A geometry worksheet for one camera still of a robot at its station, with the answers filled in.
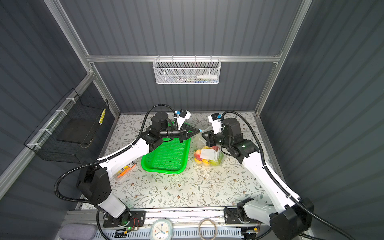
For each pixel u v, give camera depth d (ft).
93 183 1.43
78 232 2.22
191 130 2.29
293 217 1.25
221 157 3.00
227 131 1.87
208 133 2.20
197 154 2.76
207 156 2.73
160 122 1.99
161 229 2.24
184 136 2.21
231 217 2.41
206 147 2.87
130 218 2.36
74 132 2.51
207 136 2.18
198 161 2.90
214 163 2.73
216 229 2.29
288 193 1.31
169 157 3.17
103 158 1.55
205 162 2.92
